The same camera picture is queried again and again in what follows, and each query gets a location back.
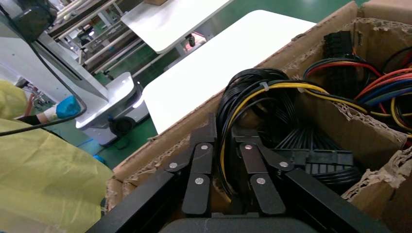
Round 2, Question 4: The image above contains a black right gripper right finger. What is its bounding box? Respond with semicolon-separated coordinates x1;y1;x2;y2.
231;126;392;233

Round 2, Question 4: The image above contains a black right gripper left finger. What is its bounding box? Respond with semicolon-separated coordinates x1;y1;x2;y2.
85;112;217;233

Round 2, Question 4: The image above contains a power supply with black cables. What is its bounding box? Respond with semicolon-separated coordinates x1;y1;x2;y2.
215;30;412;200

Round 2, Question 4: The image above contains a forearm with white cuff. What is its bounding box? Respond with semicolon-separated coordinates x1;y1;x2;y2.
16;104;59;127

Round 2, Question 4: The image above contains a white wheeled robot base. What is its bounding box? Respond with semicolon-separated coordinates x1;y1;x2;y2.
75;72;151;146

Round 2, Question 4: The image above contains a brown cardboard box with dividers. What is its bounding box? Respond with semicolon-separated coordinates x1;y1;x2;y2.
104;0;412;233

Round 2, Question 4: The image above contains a blue gloved hand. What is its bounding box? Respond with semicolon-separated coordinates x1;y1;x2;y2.
56;95;82;119

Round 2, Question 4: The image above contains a black base wheel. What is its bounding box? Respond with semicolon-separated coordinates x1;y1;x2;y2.
108;116;137;138

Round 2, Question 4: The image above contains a white work table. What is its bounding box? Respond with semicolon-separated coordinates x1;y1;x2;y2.
120;0;234;54

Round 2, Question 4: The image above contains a white pipe rack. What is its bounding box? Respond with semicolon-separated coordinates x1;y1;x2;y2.
48;0;145;76

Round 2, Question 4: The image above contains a person in yellow garment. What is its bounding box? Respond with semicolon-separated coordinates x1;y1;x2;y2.
0;79;114;233

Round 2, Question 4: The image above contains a white robot column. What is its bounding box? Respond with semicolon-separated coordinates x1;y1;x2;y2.
0;13;109;103

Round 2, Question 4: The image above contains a black cable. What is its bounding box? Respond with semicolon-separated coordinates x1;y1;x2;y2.
0;42;88;137

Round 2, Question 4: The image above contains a black camera box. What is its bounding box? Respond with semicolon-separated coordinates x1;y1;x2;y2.
11;0;59;44

